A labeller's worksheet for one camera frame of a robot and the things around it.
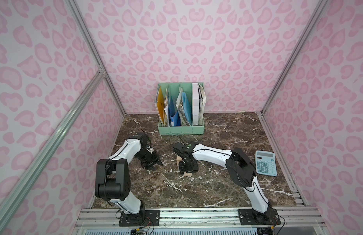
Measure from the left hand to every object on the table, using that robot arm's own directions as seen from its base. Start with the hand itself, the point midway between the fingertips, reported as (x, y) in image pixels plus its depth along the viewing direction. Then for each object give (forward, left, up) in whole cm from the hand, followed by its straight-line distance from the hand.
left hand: (159, 163), depth 86 cm
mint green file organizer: (+50, -7, +15) cm, 52 cm away
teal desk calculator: (+2, -65, -4) cm, 65 cm away
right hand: (-4, -15, -6) cm, 16 cm away
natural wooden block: (-5, -16, -4) cm, 18 cm away
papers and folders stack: (+36, -17, +7) cm, 40 cm away
